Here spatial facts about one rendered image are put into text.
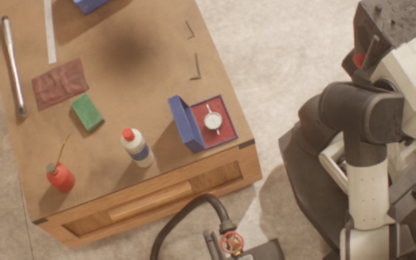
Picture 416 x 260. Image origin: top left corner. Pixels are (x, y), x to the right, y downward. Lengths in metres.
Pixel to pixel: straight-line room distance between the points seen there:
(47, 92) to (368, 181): 1.44
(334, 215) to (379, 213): 1.12
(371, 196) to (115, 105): 1.26
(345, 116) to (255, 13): 1.76
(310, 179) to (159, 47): 0.71
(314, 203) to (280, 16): 0.89
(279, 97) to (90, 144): 0.84
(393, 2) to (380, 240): 0.48
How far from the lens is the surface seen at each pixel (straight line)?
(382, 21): 1.37
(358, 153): 1.32
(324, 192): 2.51
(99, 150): 2.35
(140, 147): 2.15
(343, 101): 1.31
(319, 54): 2.92
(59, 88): 2.48
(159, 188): 2.39
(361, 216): 1.38
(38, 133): 2.46
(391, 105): 1.30
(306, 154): 2.56
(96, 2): 2.58
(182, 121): 2.19
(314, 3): 3.04
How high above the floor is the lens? 2.58
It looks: 66 degrees down
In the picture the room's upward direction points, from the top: 22 degrees counter-clockwise
